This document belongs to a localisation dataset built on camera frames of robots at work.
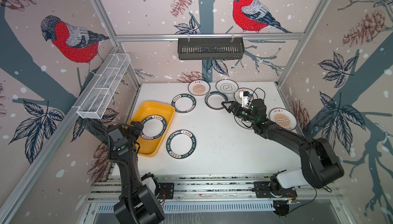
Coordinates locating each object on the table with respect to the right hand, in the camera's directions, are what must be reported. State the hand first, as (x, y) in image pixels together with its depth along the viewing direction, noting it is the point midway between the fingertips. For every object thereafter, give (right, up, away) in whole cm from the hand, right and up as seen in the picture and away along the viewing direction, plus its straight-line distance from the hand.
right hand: (224, 107), depth 83 cm
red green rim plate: (-3, +3, +28) cm, 29 cm away
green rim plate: (-42, -14, +12) cm, 46 cm away
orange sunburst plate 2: (+43, -8, +18) cm, 47 cm away
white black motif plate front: (+9, -8, -7) cm, 13 cm away
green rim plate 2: (-26, +1, +28) cm, 38 cm away
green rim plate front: (-25, -23, +7) cm, 34 cm away
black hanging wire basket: (-6, +39, +21) cm, 45 cm away
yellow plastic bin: (-54, -3, +18) cm, 57 cm away
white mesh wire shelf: (-65, +12, -4) cm, 66 cm away
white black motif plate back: (+8, +14, +36) cm, 39 cm away
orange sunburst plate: (-14, +13, +36) cm, 40 cm away
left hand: (-49, -10, -3) cm, 50 cm away
